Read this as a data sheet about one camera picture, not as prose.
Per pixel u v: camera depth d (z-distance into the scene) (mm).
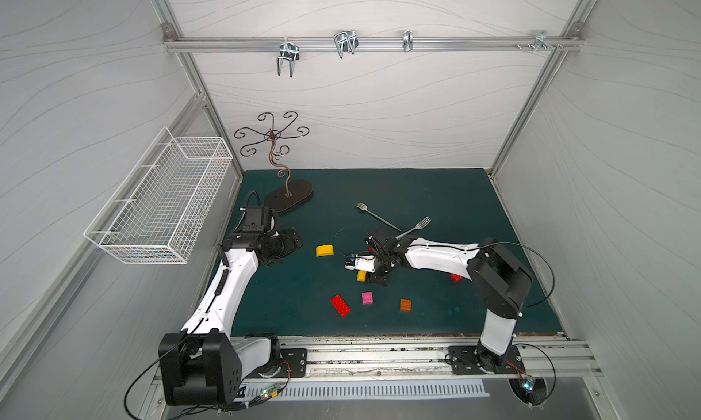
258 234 573
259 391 697
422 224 1032
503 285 482
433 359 751
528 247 1004
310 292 863
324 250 950
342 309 820
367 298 840
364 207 1074
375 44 795
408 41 783
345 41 766
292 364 724
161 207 692
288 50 783
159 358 383
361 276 876
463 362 735
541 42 765
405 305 822
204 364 384
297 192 1115
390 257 698
